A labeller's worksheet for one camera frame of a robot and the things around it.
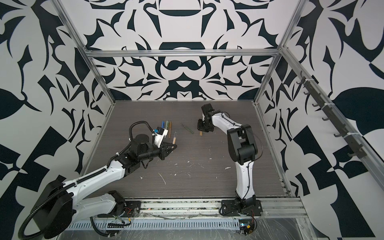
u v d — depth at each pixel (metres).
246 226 0.71
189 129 1.05
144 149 0.64
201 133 0.97
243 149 0.55
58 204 0.40
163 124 1.05
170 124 1.05
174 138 0.76
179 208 0.76
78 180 0.46
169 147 0.76
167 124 1.05
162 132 0.70
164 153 0.68
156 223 0.71
